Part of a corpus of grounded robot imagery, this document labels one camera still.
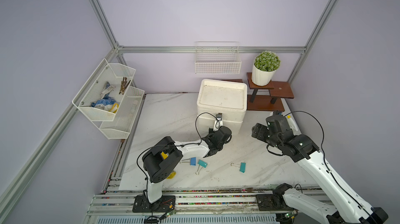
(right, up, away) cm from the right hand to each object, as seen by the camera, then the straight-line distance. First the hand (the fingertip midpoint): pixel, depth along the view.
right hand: (259, 133), depth 75 cm
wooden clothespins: (-70, +25, +7) cm, 75 cm away
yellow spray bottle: (+21, +4, +9) cm, 24 cm away
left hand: (-18, +2, +16) cm, 24 cm away
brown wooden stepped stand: (+18, +20, +35) cm, 45 cm away
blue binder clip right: (-33, -18, +12) cm, 39 cm away
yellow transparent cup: (-45, -24, +7) cm, 51 cm away
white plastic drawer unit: (-14, +18, +12) cm, 26 cm away
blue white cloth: (-72, +15, -4) cm, 73 cm away
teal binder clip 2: (-28, -19, +12) cm, 36 cm away
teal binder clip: (-5, -20, +11) cm, 24 cm away
